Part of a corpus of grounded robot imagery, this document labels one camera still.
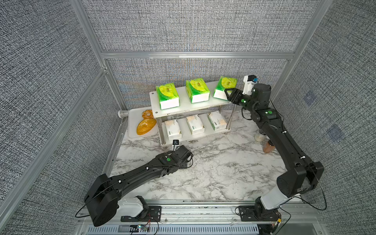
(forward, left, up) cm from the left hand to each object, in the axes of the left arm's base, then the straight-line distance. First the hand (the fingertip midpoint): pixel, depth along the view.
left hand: (182, 160), depth 82 cm
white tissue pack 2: (+25, -9, +1) cm, 26 cm away
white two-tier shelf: (+20, -3, +23) cm, 30 cm away
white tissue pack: (+21, +6, 0) cm, 22 cm away
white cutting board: (+45, +38, -12) cm, 61 cm away
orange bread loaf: (+30, +26, -6) cm, 41 cm away
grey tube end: (+45, +46, -8) cm, 64 cm away
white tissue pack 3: (+27, -24, +2) cm, 36 cm away
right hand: (+24, -25, +31) cm, 47 cm away
